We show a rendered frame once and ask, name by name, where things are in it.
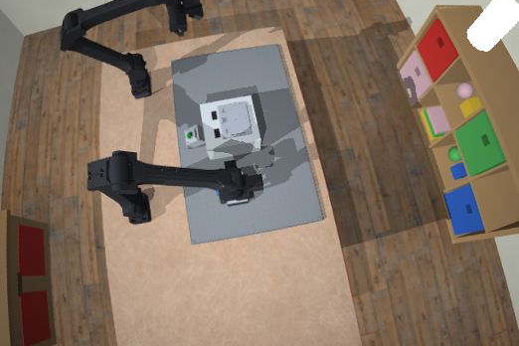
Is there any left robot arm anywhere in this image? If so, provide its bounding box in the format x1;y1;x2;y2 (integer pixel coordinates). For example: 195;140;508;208
60;0;204;95

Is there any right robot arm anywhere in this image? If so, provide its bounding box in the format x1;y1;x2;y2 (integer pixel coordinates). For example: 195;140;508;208
86;150;263;224

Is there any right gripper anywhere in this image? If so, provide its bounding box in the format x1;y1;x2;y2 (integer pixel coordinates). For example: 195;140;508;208
219;190;255;205

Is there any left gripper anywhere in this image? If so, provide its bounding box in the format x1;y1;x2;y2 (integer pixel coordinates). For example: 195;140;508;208
168;10;187;37

